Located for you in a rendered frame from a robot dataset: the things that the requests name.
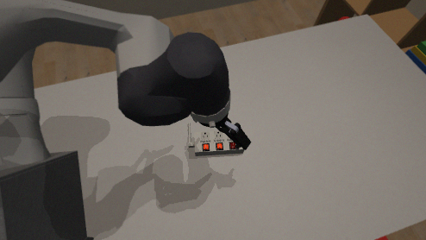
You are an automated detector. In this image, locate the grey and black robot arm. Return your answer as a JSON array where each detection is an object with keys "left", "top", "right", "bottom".
[{"left": 0, "top": 0, "right": 231, "bottom": 170}]

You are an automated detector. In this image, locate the grey power strip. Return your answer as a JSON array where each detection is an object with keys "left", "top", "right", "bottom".
[{"left": 188, "top": 123, "right": 245, "bottom": 156}]

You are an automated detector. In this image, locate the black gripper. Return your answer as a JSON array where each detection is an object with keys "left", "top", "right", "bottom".
[{"left": 216, "top": 114, "right": 251, "bottom": 151}]

